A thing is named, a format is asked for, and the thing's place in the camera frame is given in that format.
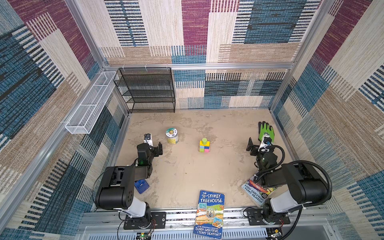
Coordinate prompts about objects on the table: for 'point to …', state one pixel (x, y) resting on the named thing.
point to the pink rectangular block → (207, 150)
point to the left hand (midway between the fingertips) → (151, 140)
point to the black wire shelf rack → (146, 88)
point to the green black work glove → (263, 127)
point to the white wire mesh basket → (81, 121)
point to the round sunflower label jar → (171, 134)
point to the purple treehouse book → (256, 192)
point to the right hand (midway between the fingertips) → (258, 140)
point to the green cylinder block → (204, 141)
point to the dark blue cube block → (206, 147)
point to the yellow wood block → (207, 144)
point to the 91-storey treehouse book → (209, 216)
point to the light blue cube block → (202, 147)
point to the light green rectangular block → (202, 150)
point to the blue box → (141, 185)
